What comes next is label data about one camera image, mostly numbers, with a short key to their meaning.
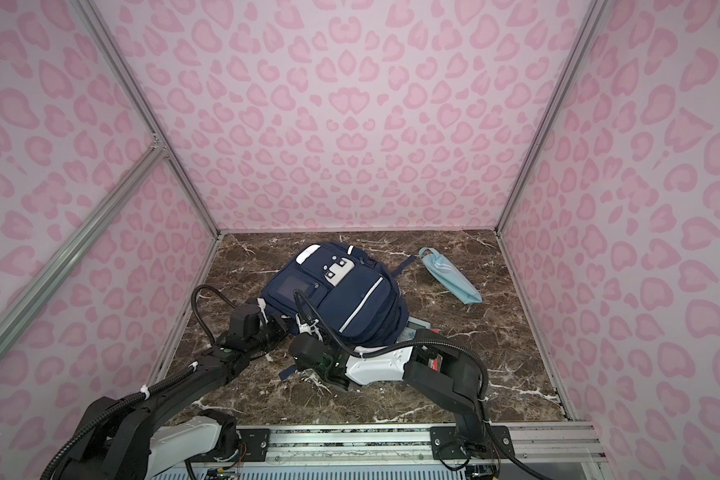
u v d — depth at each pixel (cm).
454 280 100
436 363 52
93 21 69
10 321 53
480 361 45
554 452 72
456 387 46
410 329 91
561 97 82
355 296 91
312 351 63
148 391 46
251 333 68
